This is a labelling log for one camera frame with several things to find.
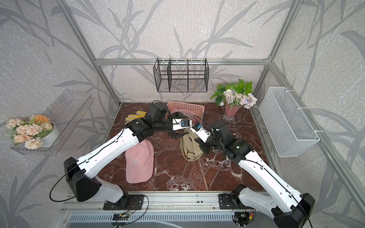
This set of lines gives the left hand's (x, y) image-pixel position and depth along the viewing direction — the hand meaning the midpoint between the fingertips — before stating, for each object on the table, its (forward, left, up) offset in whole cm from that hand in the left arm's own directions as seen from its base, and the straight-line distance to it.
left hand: (187, 123), depth 71 cm
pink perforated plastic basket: (+30, -5, -27) cm, 41 cm away
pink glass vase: (+22, -30, -17) cm, 41 cm away
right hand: (-6, -5, -5) cm, 9 cm away
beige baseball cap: (-6, -2, -17) cm, 19 cm away
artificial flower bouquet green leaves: (+22, -32, 0) cm, 39 cm away
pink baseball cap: (-12, +27, -22) cm, 37 cm away
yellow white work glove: (+29, +39, -29) cm, 56 cm away
